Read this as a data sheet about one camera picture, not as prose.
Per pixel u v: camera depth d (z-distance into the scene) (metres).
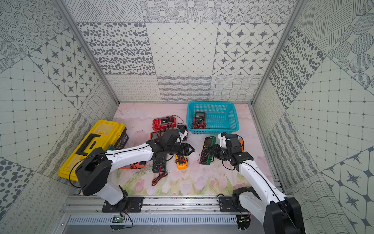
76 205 0.75
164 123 1.02
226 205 0.73
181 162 0.85
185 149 0.75
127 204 0.69
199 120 1.06
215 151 0.72
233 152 0.64
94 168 0.47
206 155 0.82
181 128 1.01
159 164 0.86
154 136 0.95
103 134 0.81
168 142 0.66
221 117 1.11
